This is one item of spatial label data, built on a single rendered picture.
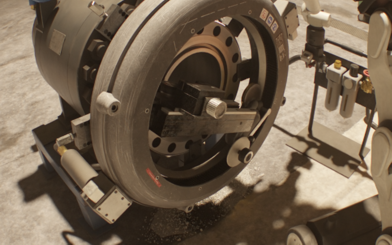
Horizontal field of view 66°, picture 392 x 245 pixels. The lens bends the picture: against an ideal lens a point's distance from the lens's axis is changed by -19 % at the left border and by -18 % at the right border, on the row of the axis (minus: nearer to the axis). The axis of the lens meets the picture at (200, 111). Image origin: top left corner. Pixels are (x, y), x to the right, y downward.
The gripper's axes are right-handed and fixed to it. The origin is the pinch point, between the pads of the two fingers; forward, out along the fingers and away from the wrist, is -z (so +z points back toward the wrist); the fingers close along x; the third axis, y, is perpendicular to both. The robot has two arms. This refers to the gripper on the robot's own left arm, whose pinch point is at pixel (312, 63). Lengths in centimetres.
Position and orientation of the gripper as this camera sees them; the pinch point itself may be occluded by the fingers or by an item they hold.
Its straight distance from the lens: 166.1
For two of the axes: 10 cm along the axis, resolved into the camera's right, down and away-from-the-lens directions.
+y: -7.2, 3.9, -5.7
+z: -0.2, -8.4, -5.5
